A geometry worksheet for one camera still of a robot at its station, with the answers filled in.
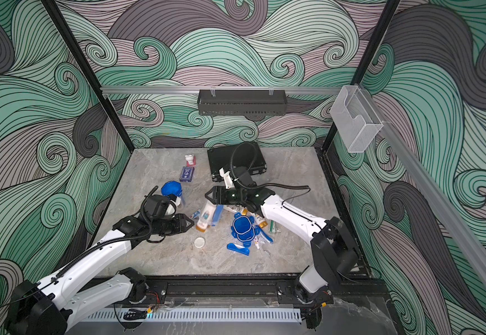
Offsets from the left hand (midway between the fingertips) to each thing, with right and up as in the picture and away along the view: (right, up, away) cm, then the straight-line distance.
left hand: (191, 222), depth 79 cm
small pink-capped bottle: (-7, +26, +28) cm, 39 cm away
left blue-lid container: (-11, +12, +10) cm, 20 cm away
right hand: (+7, +10, 0) cm, 12 cm away
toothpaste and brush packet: (+28, -8, +7) cm, 30 cm away
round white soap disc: (+2, -10, +6) cm, 12 cm away
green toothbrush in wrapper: (+33, -5, +10) cm, 35 cm away
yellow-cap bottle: (+6, +3, -3) cm, 8 cm away
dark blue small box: (-9, +18, +28) cm, 34 cm away
